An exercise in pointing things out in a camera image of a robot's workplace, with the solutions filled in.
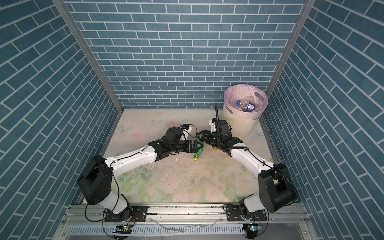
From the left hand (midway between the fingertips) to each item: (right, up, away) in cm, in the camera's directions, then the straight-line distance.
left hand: (198, 145), depth 82 cm
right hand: (0, +6, +2) cm, 6 cm away
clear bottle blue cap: (+30, +23, +12) cm, 40 cm away
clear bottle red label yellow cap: (+11, -4, +14) cm, 18 cm away
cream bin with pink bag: (+27, +12, +5) cm, 30 cm away
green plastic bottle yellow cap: (0, -2, -8) cm, 8 cm away
